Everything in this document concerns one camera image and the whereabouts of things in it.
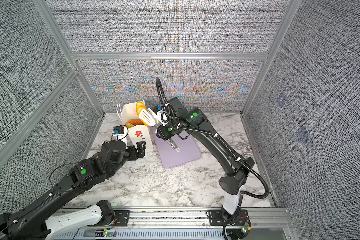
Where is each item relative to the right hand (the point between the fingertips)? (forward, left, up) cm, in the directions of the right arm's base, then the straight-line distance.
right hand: (160, 131), depth 71 cm
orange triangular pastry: (+19, +19, -14) cm, 30 cm away
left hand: (-6, +10, -1) cm, 11 cm away
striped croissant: (+13, +21, -10) cm, 27 cm away
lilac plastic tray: (+8, -15, -30) cm, 34 cm away
